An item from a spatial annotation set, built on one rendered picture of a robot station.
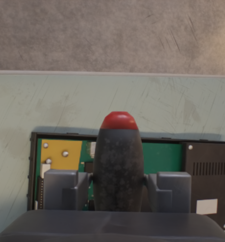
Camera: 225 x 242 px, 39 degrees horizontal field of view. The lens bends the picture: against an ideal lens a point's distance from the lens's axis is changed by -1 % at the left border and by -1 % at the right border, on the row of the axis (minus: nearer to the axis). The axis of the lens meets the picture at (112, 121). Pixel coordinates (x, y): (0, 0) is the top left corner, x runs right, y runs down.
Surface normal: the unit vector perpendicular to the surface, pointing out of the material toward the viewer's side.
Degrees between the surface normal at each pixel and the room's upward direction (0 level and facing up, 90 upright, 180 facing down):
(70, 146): 0
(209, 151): 0
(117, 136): 35
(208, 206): 0
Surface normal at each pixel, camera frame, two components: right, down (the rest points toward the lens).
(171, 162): 0.45, 0.00
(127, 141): 0.35, -0.23
